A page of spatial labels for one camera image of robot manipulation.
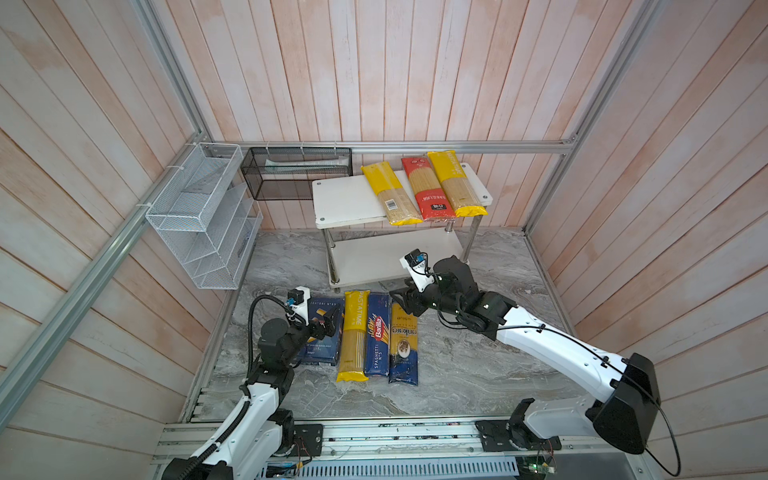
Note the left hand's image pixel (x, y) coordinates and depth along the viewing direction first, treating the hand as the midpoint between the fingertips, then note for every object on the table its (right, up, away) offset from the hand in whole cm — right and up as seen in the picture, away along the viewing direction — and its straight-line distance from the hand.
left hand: (326, 305), depth 81 cm
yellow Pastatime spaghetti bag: (+7, -13, +5) cm, 15 cm away
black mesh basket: (-17, +43, +22) cm, 51 cm away
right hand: (+20, +6, -5) cm, 21 cm away
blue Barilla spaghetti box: (+14, -10, +7) cm, 19 cm away
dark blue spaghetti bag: (+22, -13, +7) cm, 27 cm away
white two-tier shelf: (+9, +18, +30) cm, 36 cm away
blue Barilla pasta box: (+1, -13, +1) cm, 13 cm away
